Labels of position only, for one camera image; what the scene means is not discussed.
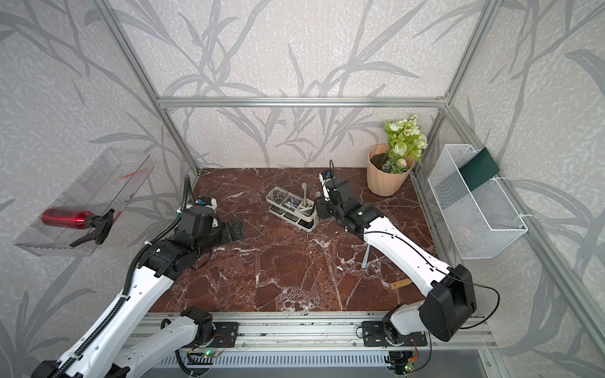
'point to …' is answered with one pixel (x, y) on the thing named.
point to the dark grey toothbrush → (304, 186)
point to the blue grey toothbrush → (366, 257)
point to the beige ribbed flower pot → (380, 182)
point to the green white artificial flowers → (406, 144)
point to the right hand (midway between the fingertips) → (323, 196)
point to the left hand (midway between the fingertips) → (232, 225)
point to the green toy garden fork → (400, 283)
